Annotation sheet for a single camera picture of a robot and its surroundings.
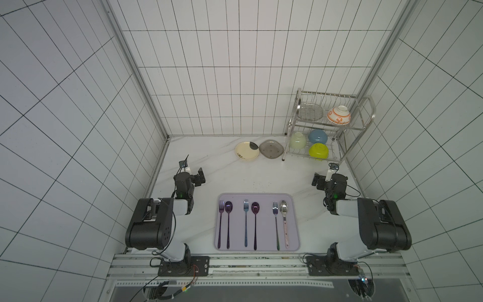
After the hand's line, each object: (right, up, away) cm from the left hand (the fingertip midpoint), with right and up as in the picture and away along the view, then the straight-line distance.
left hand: (192, 172), depth 95 cm
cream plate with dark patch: (+29, +11, +17) cm, 36 cm away
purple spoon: (+20, -16, -8) cm, 27 cm away
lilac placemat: (+33, -22, -10) cm, 41 cm away
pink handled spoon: (+47, -16, -8) cm, 50 cm away
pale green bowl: (+58, +17, +10) cm, 61 cm away
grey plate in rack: (+61, +32, -1) cm, 69 cm away
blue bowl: (+71, +20, +12) cm, 75 cm away
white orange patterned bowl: (+72, +28, -10) cm, 78 cm away
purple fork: (+16, -16, -7) cm, 24 cm away
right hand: (+67, 0, -1) cm, 67 cm away
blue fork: (+28, -15, -6) cm, 33 cm away
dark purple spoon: (+33, -16, -8) cm, 37 cm away
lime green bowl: (+69, +11, +6) cm, 70 cm away
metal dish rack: (+66, +23, -9) cm, 71 cm away
